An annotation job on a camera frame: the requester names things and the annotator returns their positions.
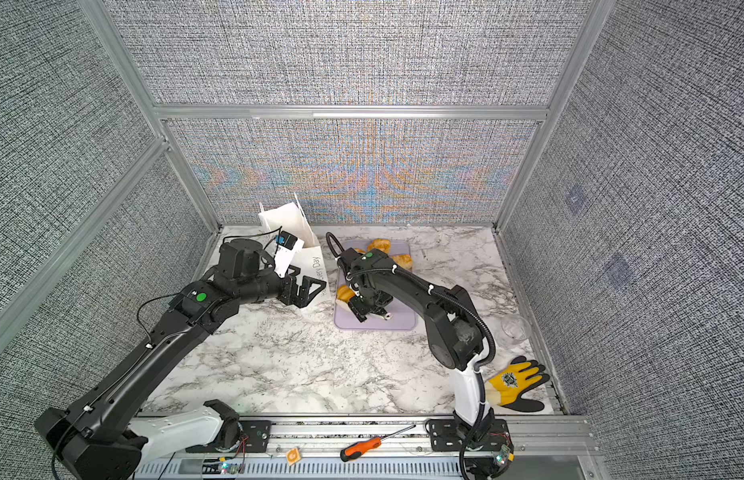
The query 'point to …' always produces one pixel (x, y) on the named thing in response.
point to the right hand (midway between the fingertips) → (372, 309)
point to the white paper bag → (292, 217)
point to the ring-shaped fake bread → (360, 251)
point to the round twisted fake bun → (380, 243)
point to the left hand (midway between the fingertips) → (312, 277)
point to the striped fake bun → (345, 293)
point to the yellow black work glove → (507, 389)
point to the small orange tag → (293, 456)
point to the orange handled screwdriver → (356, 450)
